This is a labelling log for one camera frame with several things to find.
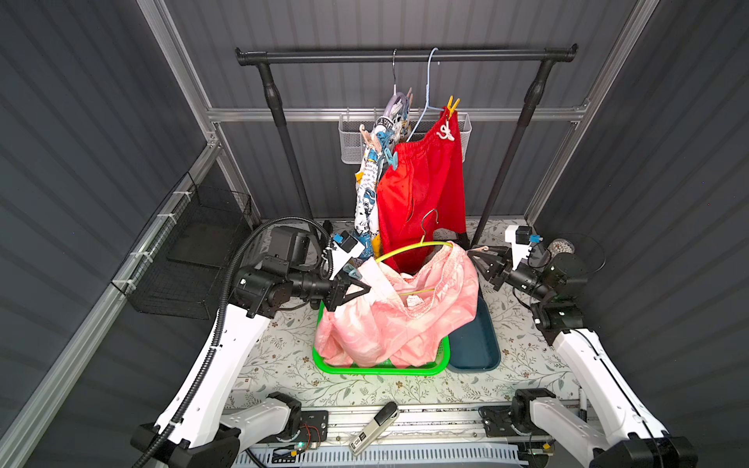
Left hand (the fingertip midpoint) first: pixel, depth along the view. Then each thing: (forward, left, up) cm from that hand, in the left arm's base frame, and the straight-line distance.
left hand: (367, 292), depth 61 cm
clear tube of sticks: (+25, -58, -15) cm, 65 cm away
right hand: (+10, -26, 0) cm, 28 cm away
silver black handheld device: (-19, -3, -29) cm, 35 cm away
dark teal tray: (-1, -30, -29) cm, 42 cm away
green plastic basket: (-7, +4, -29) cm, 30 cm away
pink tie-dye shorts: (+5, -13, -11) cm, 17 cm away
